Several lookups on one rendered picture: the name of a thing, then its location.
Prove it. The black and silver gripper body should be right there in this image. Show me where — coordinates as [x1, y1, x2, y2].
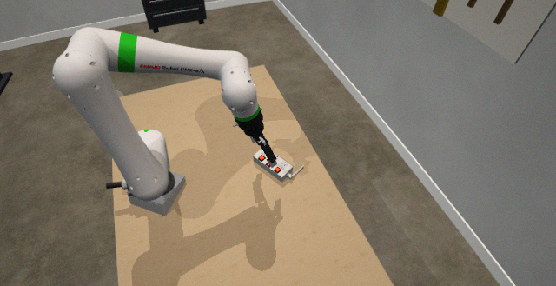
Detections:
[244, 123, 264, 142]

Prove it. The white power strip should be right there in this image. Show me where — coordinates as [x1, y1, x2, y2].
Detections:
[253, 149, 303, 182]

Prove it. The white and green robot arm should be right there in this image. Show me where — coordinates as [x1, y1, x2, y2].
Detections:
[52, 27, 263, 201]

